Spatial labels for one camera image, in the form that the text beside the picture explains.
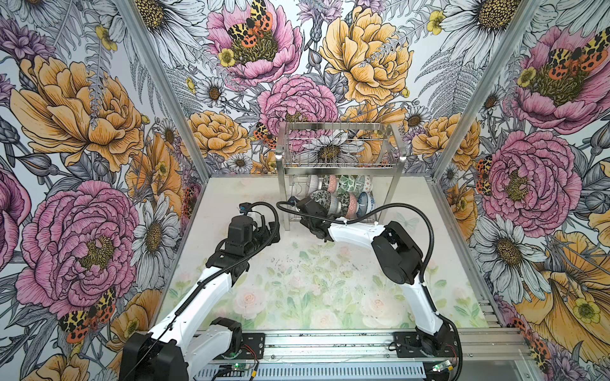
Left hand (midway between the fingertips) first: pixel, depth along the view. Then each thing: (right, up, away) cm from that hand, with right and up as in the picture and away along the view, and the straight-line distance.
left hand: (267, 232), depth 84 cm
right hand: (+17, +6, +16) cm, 24 cm away
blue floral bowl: (+38, +9, +18) cm, 43 cm away
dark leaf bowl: (+20, +12, +20) cm, 31 cm away
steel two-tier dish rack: (+29, +35, +30) cm, 55 cm away
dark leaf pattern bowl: (+29, +11, +22) cm, 38 cm away
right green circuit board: (+54, -38, -12) cm, 67 cm away
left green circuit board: (-5, -38, -13) cm, 40 cm away
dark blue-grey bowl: (+16, +19, +21) cm, 32 cm away
